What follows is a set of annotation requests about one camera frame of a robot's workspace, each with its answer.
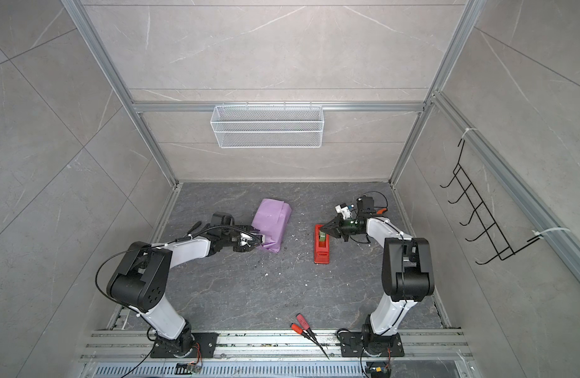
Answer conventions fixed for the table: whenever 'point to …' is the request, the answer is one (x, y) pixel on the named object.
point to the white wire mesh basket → (267, 127)
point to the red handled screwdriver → (295, 327)
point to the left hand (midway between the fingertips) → (255, 228)
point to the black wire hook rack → (492, 233)
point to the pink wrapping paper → (271, 218)
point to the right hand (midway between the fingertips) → (321, 227)
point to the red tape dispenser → (321, 246)
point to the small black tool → (194, 227)
